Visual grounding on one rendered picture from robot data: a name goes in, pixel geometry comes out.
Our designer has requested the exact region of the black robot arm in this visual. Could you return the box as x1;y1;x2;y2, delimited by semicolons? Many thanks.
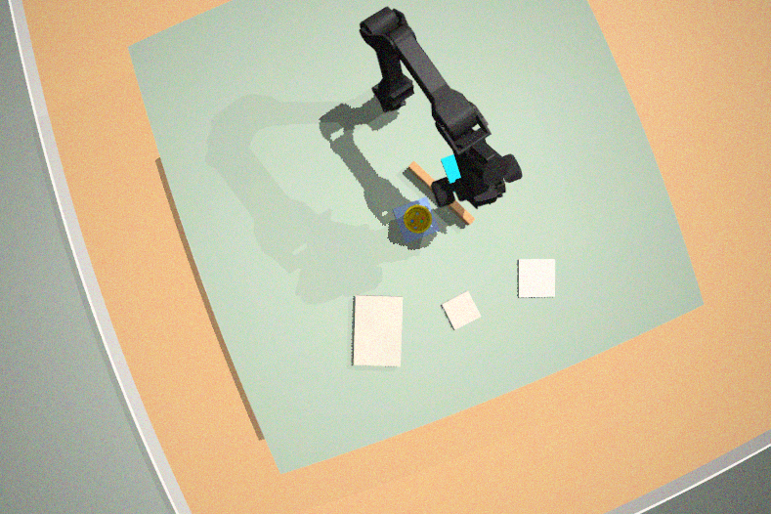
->
360;6;509;207

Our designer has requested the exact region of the white flat square tile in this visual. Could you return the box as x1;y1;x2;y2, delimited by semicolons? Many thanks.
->
518;259;555;297
442;291;481;329

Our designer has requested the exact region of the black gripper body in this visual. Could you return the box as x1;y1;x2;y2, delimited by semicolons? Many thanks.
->
431;153;523;207

